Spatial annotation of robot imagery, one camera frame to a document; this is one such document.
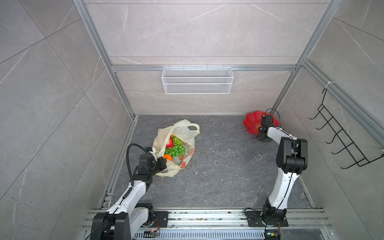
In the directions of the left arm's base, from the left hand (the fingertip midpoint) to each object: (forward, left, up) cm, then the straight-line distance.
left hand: (165, 156), depth 87 cm
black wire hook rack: (-6, -85, +25) cm, 89 cm away
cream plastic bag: (+19, -13, +1) cm, 22 cm away
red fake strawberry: (+12, -2, -4) cm, 13 cm away
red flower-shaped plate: (+31, -64, -6) cm, 72 cm away
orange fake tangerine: (+2, -1, -5) cm, 5 cm away
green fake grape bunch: (+7, -7, -4) cm, 11 cm away
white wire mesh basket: (+46, -21, +21) cm, 55 cm away
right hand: (+20, -66, -3) cm, 69 cm away
